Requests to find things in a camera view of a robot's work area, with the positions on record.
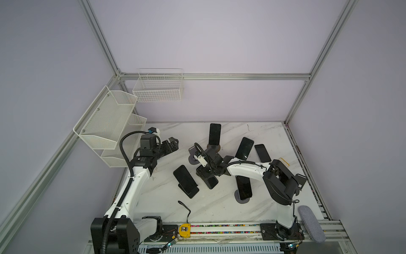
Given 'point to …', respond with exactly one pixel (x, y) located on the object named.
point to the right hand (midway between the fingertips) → (197, 171)
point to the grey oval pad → (312, 224)
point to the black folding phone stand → (192, 193)
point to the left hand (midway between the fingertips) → (171, 145)
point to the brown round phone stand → (216, 147)
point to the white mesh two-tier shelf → (108, 118)
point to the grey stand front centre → (237, 197)
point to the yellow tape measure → (185, 229)
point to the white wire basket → (159, 85)
